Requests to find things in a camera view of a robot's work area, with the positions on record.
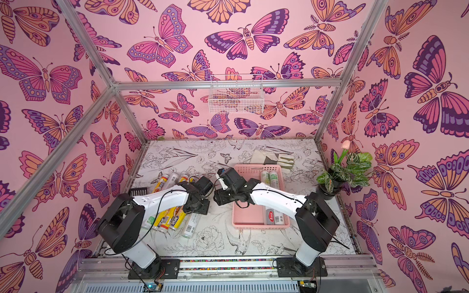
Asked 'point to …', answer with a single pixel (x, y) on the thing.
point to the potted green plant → (351, 168)
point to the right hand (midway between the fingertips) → (215, 199)
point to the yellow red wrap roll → (179, 214)
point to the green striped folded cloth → (272, 156)
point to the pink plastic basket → (253, 217)
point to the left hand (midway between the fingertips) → (203, 208)
